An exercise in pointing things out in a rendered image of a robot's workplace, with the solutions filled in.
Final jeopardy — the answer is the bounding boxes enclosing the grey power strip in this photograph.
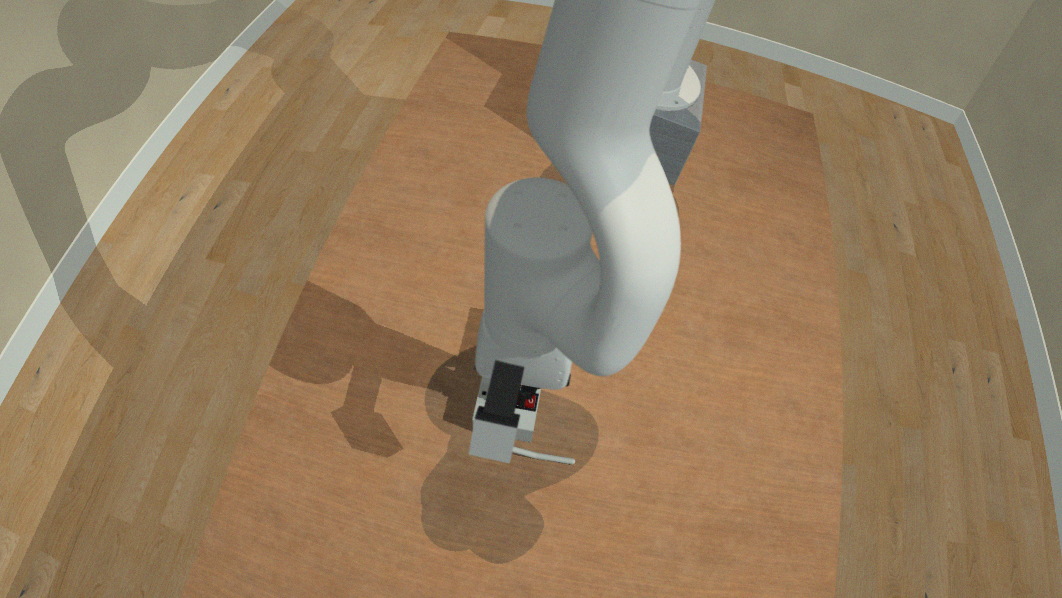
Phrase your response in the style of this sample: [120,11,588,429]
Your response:
[472,376,575,464]

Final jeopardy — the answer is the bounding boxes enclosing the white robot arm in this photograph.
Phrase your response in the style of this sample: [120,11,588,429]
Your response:
[469,0,715,463]

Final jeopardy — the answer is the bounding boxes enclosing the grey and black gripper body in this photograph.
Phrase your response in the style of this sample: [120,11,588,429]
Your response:
[475,311,572,390]

